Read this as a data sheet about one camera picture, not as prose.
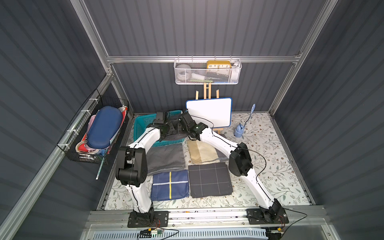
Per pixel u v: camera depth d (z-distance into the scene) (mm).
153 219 718
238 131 1018
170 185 840
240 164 604
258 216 736
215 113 940
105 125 668
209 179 868
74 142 633
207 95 912
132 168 496
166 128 879
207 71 906
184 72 827
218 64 869
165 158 942
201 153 963
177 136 909
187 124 738
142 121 1073
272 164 920
